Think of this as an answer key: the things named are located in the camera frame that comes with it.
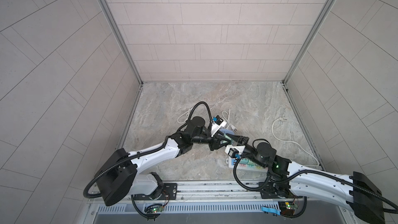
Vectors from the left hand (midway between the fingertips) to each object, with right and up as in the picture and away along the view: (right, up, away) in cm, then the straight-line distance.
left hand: (231, 142), depth 70 cm
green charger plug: (-2, +2, -2) cm, 3 cm away
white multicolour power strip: (+9, -13, +7) cm, 17 cm away
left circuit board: (-34, -27, -4) cm, 44 cm away
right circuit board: (+25, -29, -2) cm, 38 cm away
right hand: (-2, +1, +1) cm, 3 cm away
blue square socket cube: (+1, 0, +21) cm, 21 cm away
